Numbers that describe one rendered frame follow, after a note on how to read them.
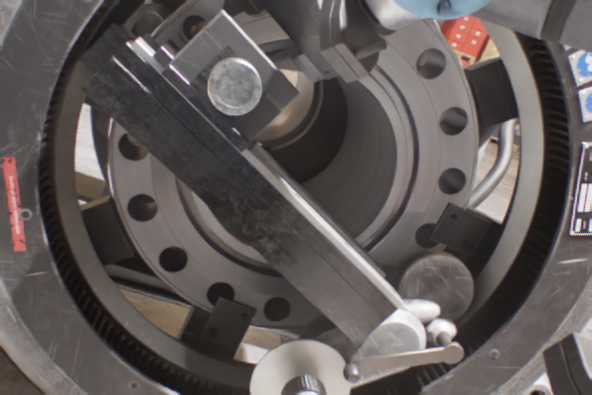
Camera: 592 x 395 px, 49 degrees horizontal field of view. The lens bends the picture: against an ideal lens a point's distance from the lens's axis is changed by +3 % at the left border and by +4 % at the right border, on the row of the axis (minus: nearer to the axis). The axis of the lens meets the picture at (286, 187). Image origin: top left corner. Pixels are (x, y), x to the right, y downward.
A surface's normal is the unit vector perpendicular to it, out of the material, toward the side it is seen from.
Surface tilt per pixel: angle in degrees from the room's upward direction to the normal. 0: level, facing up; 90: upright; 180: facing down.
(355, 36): 53
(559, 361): 75
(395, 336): 90
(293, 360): 90
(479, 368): 90
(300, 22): 134
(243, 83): 90
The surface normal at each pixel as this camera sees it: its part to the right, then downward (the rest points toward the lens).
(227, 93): 0.11, 0.29
